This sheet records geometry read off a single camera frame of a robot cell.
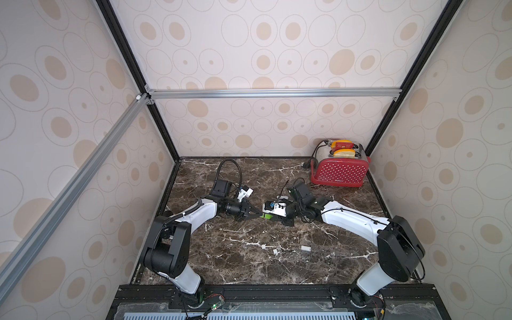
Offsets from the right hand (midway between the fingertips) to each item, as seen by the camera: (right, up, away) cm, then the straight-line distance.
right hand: (271, 217), depth 84 cm
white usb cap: (-3, -13, +2) cm, 14 cm away
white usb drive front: (+15, -14, +2) cm, 20 cm away
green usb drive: (-1, +1, -2) cm, 3 cm away
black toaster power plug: (+23, +24, +29) cm, 44 cm away
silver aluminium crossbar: (+63, +91, +91) cm, 144 cm away
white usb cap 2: (+2, -15, +2) cm, 15 cm away
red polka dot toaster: (+28, +21, +15) cm, 38 cm away
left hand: (-3, +2, -5) cm, 6 cm away
